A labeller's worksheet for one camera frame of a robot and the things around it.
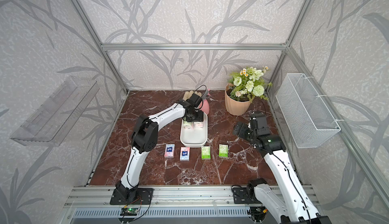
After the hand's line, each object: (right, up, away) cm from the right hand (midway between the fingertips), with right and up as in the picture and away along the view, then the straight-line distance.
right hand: (240, 128), depth 77 cm
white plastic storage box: (-25, -7, +20) cm, 33 cm away
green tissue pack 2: (-8, -15, +10) cm, 19 cm away
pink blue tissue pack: (-39, -15, +10) cm, 43 cm away
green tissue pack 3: (-30, -1, +18) cm, 35 cm away
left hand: (-21, +3, +21) cm, 30 cm away
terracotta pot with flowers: (+4, +23, +9) cm, 25 cm away
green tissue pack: (-18, -15, +10) cm, 25 cm away
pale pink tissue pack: (-23, -1, +20) cm, 30 cm away
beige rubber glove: (-32, +19, +42) cm, 56 cm away
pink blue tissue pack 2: (-30, -16, +8) cm, 35 cm away
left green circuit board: (-55, -39, -6) cm, 67 cm away
